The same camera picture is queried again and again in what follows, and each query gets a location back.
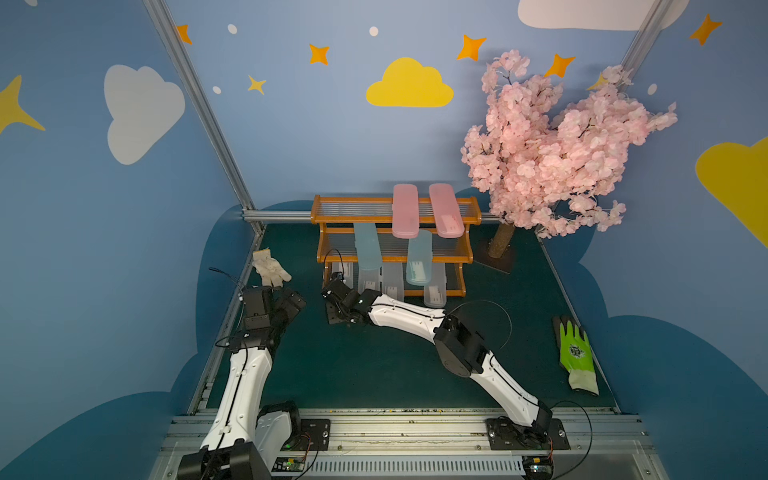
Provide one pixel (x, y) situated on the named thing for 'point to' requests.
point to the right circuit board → (538, 467)
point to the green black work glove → (576, 354)
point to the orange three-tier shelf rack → (334, 215)
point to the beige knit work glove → (268, 268)
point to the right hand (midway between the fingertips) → (334, 305)
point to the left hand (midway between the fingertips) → (291, 300)
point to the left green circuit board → (289, 464)
